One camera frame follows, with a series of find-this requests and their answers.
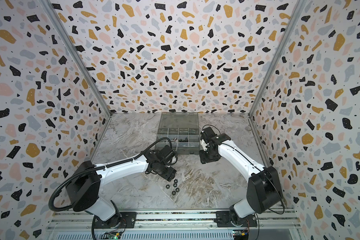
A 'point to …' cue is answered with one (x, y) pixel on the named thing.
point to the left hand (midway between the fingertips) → (170, 172)
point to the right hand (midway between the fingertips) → (202, 157)
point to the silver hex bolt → (175, 139)
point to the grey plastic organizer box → (181, 128)
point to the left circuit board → (112, 235)
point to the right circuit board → (240, 234)
